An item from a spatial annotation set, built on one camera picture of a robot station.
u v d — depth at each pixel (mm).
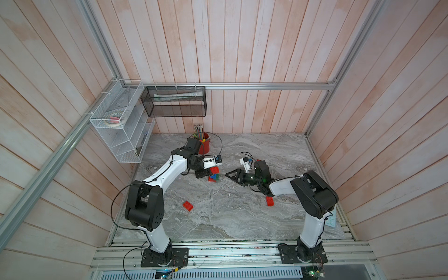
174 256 726
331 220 818
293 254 730
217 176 929
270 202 896
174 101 1062
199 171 782
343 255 748
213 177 929
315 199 512
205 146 1077
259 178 776
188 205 873
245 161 883
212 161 764
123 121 736
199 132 1015
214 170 862
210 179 975
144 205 471
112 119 734
